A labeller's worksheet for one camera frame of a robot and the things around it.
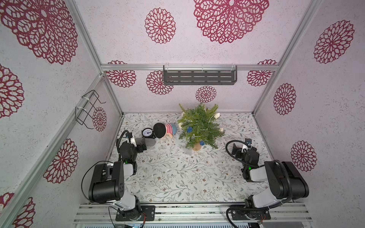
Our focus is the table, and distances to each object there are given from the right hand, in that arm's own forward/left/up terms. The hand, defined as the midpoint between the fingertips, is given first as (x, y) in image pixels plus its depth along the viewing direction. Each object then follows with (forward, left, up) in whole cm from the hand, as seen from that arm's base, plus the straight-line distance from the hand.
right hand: (242, 143), depth 92 cm
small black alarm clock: (+10, +65, -4) cm, 66 cm away
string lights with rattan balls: (-2, +28, +21) cm, 35 cm away
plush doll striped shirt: (+9, +55, +1) cm, 55 cm away
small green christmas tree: (-5, +22, +11) cm, 25 cm away
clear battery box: (-4, +35, -5) cm, 36 cm away
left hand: (+1, +68, +2) cm, 68 cm away
